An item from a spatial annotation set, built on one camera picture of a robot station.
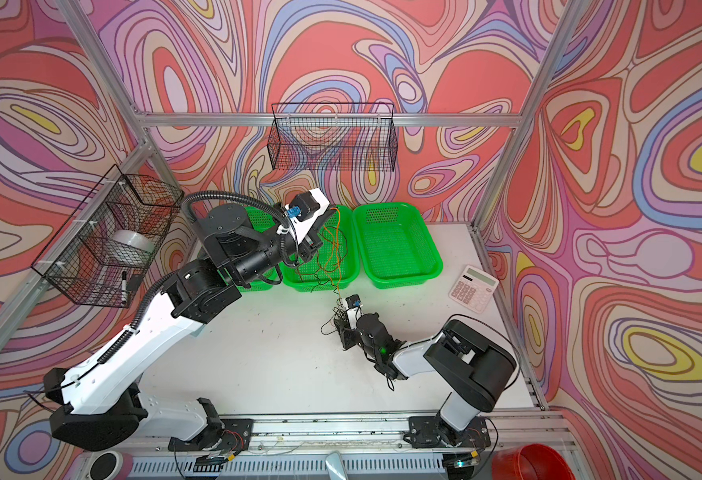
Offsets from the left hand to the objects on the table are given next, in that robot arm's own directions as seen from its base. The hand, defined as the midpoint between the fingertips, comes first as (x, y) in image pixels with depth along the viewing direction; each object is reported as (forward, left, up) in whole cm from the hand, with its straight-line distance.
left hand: (332, 201), depth 52 cm
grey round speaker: (-35, +52, -46) cm, 78 cm away
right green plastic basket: (+34, -19, -51) cm, 64 cm away
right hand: (0, 0, -49) cm, 49 cm away
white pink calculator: (+13, -44, -50) cm, 68 cm away
